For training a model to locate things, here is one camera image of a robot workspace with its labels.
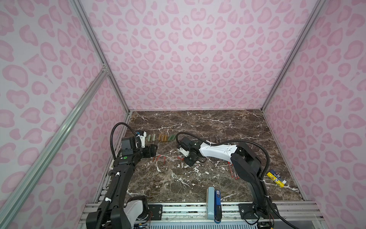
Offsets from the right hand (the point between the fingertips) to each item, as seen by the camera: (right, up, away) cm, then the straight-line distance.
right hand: (190, 160), depth 93 cm
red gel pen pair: (-7, +2, 0) cm, 7 cm away
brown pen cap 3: (-18, +14, +11) cm, 25 cm away
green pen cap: (-30, +14, +11) cm, 35 cm away
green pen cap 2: (-26, +14, +11) cm, 32 cm away
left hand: (-23, +11, -9) cm, 27 cm away
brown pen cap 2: (-20, +14, +10) cm, 26 cm away
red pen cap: (-20, +3, +2) cm, 21 cm away
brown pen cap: (-22, +14, +11) cm, 28 cm away
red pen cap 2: (-17, +1, 0) cm, 17 cm away
